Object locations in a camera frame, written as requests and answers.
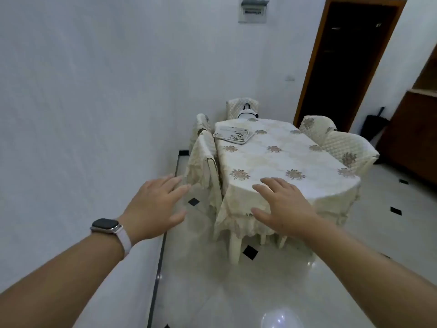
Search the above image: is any person's left hand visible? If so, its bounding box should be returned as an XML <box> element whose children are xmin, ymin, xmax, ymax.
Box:
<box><xmin>125</xmin><ymin>173</ymin><xmax>192</xmax><ymax>246</ymax></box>

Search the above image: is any person's right hand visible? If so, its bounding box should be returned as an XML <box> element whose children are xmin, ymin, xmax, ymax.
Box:
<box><xmin>251</xmin><ymin>176</ymin><xmax>321</xmax><ymax>239</ymax></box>

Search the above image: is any white Beautiful floral placemat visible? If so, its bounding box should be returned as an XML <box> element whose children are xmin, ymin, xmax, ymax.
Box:
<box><xmin>213</xmin><ymin>126</ymin><xmax>255</xmax><ymax>145</ymax></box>

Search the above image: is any person's right forearm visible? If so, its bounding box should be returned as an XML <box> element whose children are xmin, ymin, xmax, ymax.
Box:
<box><xmin>305</xmin><ymin>215</ymin><xmax>437</xmax><ymax>328</ymax></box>

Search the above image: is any person's left forearm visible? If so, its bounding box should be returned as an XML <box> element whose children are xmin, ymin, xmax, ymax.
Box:
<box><xmin>0</xmin><ymin>232</ymin><xmax>125</xmax><ymax>328</ymax></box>

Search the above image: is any dining table with floral cloth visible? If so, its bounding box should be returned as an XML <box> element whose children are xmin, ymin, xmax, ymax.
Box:
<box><xmin>212</xmin><ymin>118</ymin><xmax>362</xmax><ymax>265</ymax></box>

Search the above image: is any smartwatch with white band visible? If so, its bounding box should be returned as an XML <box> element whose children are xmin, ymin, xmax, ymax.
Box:
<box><xmin>90</xmin><ymin>218</ymin><xmax>134</xmax><ymax>259</ymax></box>

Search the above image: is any white backpack with dark trim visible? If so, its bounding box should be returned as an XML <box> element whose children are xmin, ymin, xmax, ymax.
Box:
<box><xmin>236</xmin><ymin>103</ymin><xmax>259</xmax><ymax>120</ymax></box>

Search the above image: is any black folded umbrella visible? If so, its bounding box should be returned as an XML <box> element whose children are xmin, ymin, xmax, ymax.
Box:
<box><xmin>361</xmin><ymin>107</ymin><xmax>390</xmax><ymax>147</ymax></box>

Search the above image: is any wooden sideboard cabinet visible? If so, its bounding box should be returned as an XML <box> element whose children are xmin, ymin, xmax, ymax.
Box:
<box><xmin>375</xmin><ymin>41</ymin><xmax>437</xmax><ymax>185</ymax></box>

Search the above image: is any dark wooden door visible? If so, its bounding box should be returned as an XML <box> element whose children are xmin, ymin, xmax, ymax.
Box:
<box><xmin>299</xmin><ymin>0</ymin><xmax>400</xmax><ymax>132</ymax></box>

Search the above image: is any grey electric panel box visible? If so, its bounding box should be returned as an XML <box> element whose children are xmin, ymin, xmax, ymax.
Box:
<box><xmin>238</xmin><ymin>0</ymin><xmax>270</xmax><ymax>24</ymax></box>

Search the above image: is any brown door frame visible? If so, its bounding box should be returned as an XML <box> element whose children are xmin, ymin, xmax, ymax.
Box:
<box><xmin>293</xmin><ymin>0</ymin><xmax>408</xmax><ymax>133</ymax></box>

